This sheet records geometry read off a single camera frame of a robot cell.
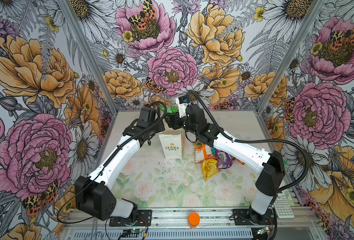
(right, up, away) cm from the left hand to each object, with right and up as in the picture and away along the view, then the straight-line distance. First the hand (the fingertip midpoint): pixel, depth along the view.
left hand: (160, 128), depth 81 cm
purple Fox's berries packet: (+36, -19, +6) cm, 41 cm away
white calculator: (+62, -40, -5) cm, 74 cm away
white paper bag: (+7, -9, +2) cm, 12 cm away
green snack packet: (+6, +9, -7) cm, 13 cm away
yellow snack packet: (+27, -23, +3) cm, 35 cm away
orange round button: (+17, -40, -14) cm, 45 cm away
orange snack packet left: (+24, -14, +10) cm, 30 cm away
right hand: (+5, +5, -6) cm, 9 cm away
